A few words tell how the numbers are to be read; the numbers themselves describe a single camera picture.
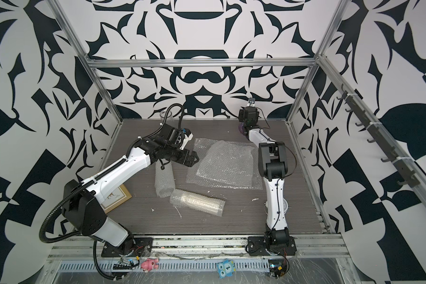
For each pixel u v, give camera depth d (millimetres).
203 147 1049
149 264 686
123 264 728
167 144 621
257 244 743
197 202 807
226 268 686
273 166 636
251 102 933
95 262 695
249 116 843
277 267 712
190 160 727
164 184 830
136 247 738
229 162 993
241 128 889
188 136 759
